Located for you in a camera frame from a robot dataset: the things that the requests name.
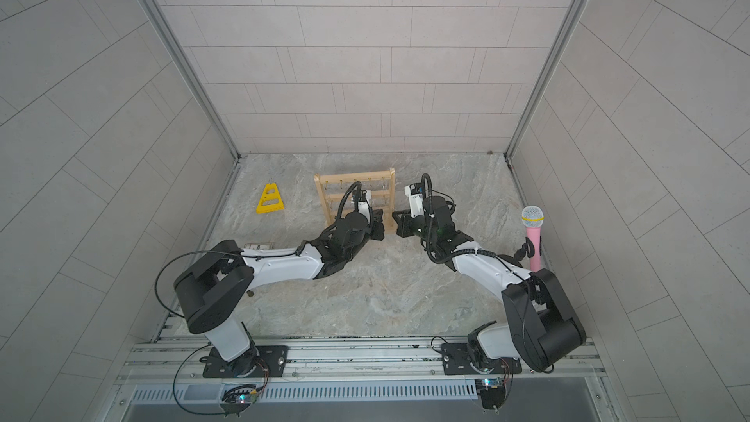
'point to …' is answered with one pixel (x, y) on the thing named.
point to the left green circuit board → (238, 403)
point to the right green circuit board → (492, 392)
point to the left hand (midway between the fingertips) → (390, 211)
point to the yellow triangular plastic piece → (261, 208)
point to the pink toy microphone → (532, 218)
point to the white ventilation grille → (317, 391)
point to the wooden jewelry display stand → (322, 178)
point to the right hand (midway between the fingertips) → (392, 214)
